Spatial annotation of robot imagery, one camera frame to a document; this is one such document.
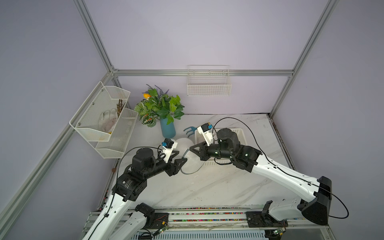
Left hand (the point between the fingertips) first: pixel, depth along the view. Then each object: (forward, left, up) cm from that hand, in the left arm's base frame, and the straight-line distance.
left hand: (180, 158), depth 67 cm
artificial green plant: (+30, +15, +6) cm, 34 cm away
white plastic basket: (-5, -14, +5) cm, 16 cm away
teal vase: (+34, +13, -22) cm, 42 cm away
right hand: (+3, -5, +2) cm, 6 cm away
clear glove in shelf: (+21, +40, +3) cm, 46 cm away
